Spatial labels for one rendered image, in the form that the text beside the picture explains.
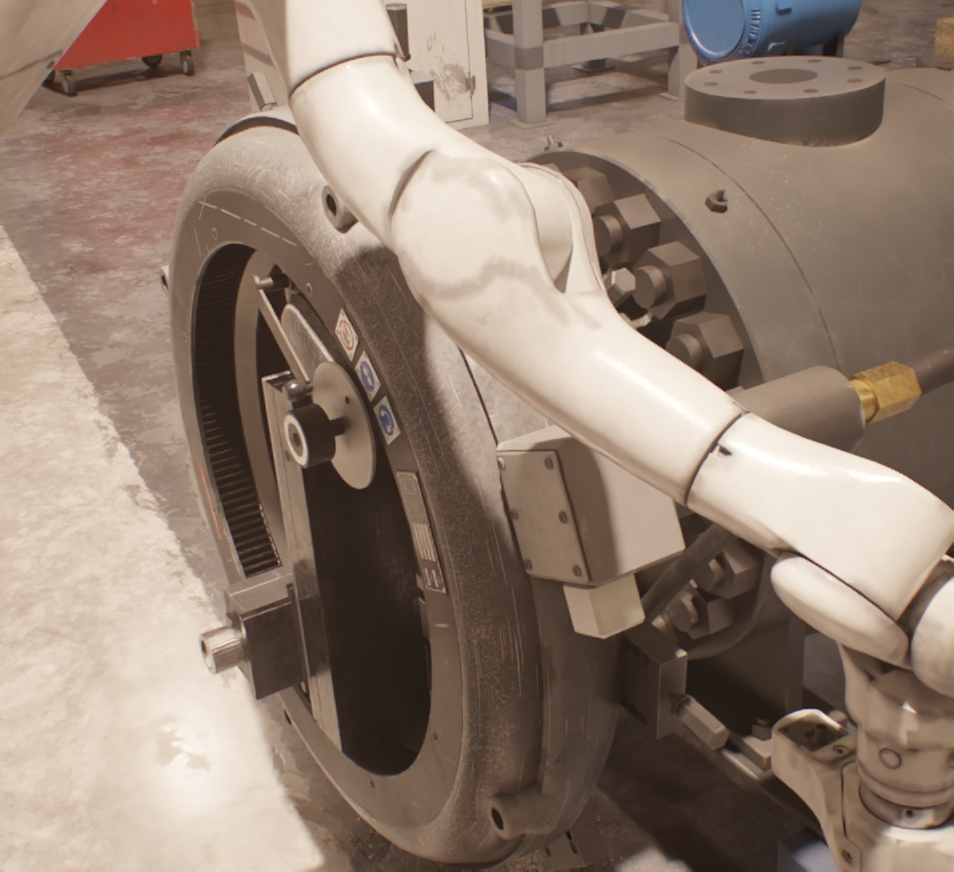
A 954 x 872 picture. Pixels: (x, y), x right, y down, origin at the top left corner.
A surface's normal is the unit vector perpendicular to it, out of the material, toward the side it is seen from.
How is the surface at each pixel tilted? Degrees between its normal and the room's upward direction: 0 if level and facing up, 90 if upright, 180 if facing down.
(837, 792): 27
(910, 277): 54
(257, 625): 88
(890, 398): 60
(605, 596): 67
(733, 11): 90
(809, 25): 109
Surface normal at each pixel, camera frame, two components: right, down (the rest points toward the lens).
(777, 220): 0.24, -0.55
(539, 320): -0.14, 0.18
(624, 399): -0.37, -0.11
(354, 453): -0.85, 0.27
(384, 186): -0.49, 0.18
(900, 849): -0.36, 0.41
